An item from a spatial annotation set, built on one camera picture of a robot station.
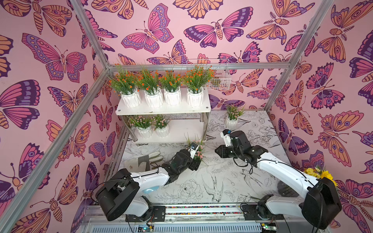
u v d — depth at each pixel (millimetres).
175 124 1072
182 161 655
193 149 736
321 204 393
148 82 640
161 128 929
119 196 427
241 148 615
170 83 666
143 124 874
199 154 747
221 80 922
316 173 626
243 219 729
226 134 737
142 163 914
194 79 671
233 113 995
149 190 811
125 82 646
